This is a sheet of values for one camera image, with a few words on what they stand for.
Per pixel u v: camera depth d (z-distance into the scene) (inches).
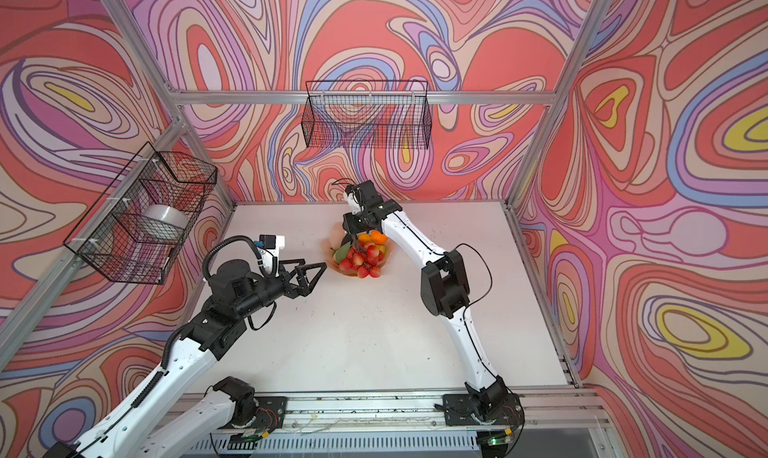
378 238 39.6
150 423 17.0
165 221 27.7
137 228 29.0
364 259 35.5
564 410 29.8
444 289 23.2
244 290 22.3
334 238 40.9
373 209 28.8
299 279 24.6
